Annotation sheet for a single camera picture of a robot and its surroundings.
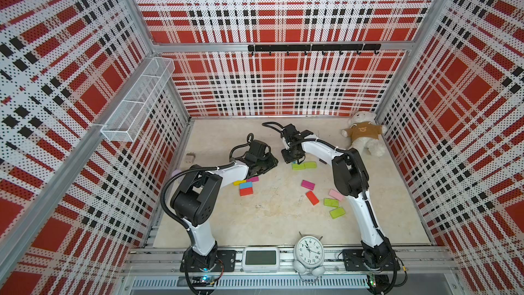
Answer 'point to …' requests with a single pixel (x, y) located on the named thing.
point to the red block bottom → (245, 191)
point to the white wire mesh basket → (126, 121)
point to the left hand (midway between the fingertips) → (278, 161)
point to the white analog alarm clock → (309, 253)
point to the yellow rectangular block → (238, 182)
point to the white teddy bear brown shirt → (364, 132)
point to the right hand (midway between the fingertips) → (291, 157)
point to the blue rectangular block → (246, 185)
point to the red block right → (312, 197)
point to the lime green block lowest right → (337, 212)
